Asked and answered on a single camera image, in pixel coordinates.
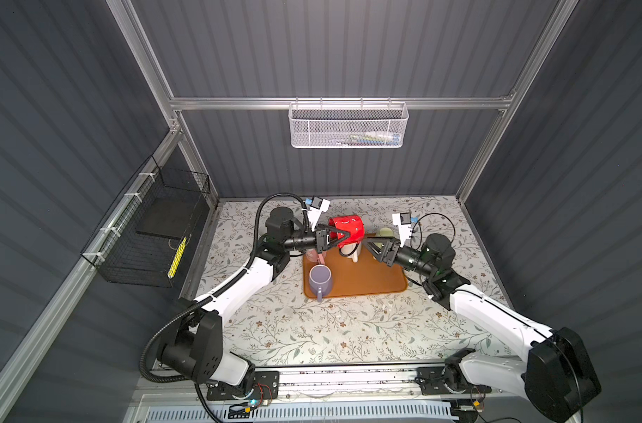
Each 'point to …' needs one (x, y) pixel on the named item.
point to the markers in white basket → (371, 138)
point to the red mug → (352, 224)
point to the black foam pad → (166, 217)
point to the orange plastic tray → (367, 276)
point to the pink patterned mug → (312, 255)
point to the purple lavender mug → (320, 280)
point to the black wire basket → (145, 240)
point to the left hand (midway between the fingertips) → (353, 239)
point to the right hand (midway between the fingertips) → (370, 242)
